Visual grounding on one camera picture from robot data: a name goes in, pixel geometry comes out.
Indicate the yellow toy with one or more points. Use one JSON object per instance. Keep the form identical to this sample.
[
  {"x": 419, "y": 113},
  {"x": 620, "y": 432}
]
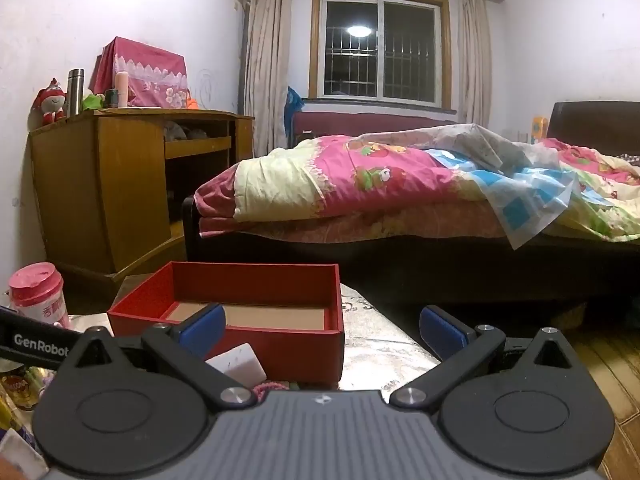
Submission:
[{"x": 539, "y": 127}]

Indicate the beige bottle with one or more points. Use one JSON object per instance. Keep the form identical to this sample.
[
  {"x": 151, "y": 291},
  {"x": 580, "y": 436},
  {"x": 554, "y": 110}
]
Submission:
[{"x": 121, "y": 89}]

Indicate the red plush doll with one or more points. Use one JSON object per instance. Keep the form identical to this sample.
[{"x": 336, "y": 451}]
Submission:
[{"x": 50, "y": 102}]

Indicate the pink cartoon quilt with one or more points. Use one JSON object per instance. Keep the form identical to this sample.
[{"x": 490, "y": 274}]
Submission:
[{"x": 390, "y": 175}]

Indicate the white packet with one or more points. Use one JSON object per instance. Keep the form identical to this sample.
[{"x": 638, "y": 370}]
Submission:
[{"x": 237, "y": 365}]

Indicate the pink cloth covered box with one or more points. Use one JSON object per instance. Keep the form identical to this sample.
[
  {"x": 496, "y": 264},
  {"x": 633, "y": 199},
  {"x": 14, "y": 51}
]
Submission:
[{"x": 145, "y": 75}]

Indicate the wooden desk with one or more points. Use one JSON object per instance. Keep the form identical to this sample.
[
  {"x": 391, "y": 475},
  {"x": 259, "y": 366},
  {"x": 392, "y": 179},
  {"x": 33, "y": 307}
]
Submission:
[{"x": 100, "y": 185}]

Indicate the barred window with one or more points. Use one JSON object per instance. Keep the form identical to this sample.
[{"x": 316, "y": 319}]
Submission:
[{"x": 382, "y": 45}]

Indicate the dark wooden bed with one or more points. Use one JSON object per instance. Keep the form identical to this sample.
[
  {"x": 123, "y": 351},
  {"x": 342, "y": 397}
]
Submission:
[{"x": 400, "y": 265}]

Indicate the gold label glass jar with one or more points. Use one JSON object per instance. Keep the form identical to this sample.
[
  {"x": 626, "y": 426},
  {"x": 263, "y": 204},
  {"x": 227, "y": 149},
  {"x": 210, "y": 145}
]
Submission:
[{"x": 20, "y": 387}]

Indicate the red cardboard box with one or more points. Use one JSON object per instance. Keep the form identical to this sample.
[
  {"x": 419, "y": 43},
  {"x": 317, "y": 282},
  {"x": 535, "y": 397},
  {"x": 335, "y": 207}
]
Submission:
[{"x": 280, "y": 330}]

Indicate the white blue patterned sheet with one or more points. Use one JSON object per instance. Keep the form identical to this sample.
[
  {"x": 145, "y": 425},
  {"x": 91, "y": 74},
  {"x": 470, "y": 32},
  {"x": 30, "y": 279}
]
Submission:
[{"x": 520, "y": 180}]

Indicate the dark cup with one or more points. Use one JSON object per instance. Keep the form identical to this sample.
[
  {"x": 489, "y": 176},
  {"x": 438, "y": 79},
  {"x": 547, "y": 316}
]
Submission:
[{"x": 111, "y": 98}]

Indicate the blue bag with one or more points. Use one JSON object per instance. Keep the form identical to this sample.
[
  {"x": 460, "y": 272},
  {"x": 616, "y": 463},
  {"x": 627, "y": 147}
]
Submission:
[{"x": 292, "y": 110}]

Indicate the pink sock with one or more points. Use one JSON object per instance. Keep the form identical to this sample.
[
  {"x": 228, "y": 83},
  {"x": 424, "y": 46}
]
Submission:
[{"x": 272, "y": 387}]

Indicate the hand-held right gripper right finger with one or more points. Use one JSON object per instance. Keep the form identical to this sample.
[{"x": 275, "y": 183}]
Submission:
[{"x": 442, "y": 332}]

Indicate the beige curtain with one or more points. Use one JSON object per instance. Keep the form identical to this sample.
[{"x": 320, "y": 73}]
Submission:
[
  {"x": 265, "y": 60},
  {"x": 475, "y": 55}
]

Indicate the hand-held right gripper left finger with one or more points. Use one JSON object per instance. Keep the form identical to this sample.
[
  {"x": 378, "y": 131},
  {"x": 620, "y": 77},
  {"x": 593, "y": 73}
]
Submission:
[{"x": 202, "y": 330}]

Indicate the steel thermos flask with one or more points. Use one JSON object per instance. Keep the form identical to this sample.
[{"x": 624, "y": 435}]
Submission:
[{"x": 76, "y": 91}]

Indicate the pink lidded drink cup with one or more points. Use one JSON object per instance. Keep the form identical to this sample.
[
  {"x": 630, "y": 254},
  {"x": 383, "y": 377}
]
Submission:
[{"x": 37, "y": 295}]

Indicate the green toy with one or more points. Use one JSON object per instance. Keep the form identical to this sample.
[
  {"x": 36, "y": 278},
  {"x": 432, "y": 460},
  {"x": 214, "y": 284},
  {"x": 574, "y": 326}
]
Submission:
[{"x": 92, "y": 102}]

